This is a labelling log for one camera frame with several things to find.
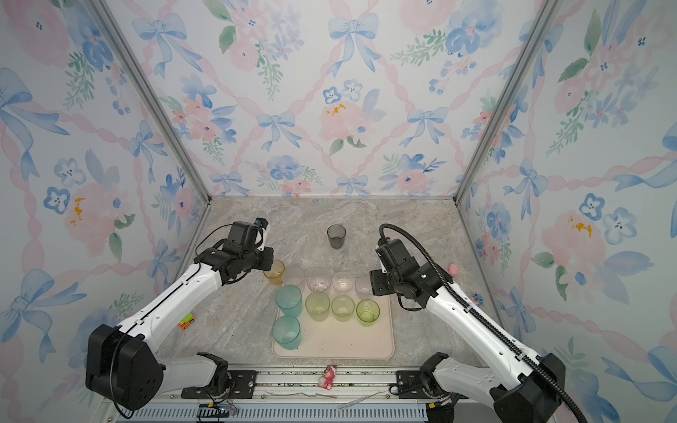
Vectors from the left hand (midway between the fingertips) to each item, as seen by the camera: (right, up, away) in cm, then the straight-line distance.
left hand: (270, 251), depth 84 cm
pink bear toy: (+19, -35, -11) cm, 41 cm away
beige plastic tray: (+21, -27, -2) cm, 34 cm away
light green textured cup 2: (+23, -19, +4) cm, 30 cm away
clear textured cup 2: (+30, -14, +8) cm, 34 cm away
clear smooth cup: (+15, -10, +4) cm, 19 cm away
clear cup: (+23, -12, +8) cm, 27 cm away
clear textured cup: (+7, -8, +2) cm, 11 cm away
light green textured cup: (+15, -18, +3) cm, 23 cm away
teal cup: (+6, -24, -4) cm, 25 cm away
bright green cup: (+31, -20, +2) cm, 37 cm away
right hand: (+34, -7, -7) cm, 35 cm away
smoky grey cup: (+20, +5, +23) cm, 31 cm away
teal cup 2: (+6, -16, +2) cm, 17 cm away
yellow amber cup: (-1, -9, +11) cm, 14 cm away
